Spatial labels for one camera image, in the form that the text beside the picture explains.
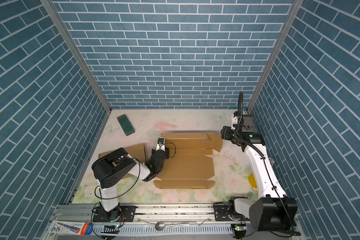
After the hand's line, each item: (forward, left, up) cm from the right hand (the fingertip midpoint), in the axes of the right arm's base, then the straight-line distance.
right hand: (225, 129), depth 80 cm
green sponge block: (+14, +68, -19) cm, 72 cm away
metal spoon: (-44, +30, -20) cm, 57 cm away
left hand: (-1, +36, -17) cm, 39 cm away
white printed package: (-48, +72, -20) cm, 89 cm away
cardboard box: (-13, +19, -23) cm, 33 cm away
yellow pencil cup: (-18, -18, -24) cm, 35 cm away
